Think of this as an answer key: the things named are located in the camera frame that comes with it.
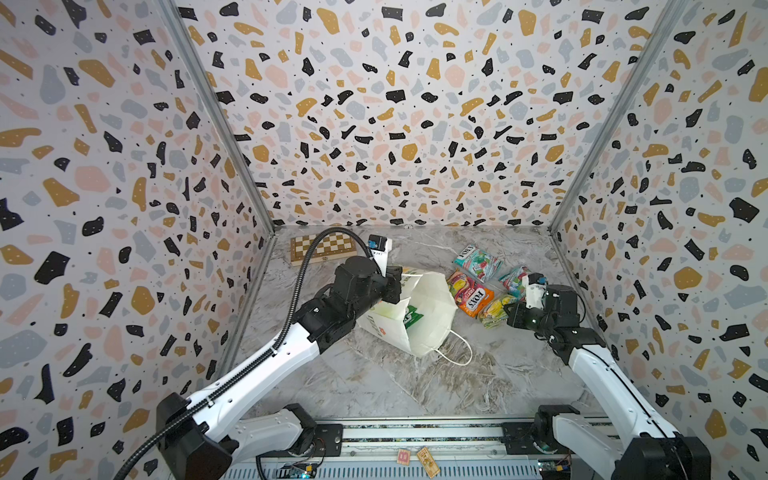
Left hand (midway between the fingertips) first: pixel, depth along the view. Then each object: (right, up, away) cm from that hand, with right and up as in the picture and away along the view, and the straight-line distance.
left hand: (403, 264), depth 70 cm
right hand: (+28, -11, +14) cm, 33 cm away
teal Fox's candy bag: (+27, -1, +37) cm, 46 cm away
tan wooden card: (+6, -46, +1) cm, 47 cm away
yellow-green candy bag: (+27, -15, +17) cm, 35 cm away
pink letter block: (0, -46, +2) cm, 46 cm away
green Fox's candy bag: (+2, -17, +20) cm, 26 cm away
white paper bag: (+5, -18, +18) cm, 26 cm away
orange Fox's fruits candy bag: (+22, -12, +30) cm, 39 cm away
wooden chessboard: (-28, +5, +43) cm, 51 cm away
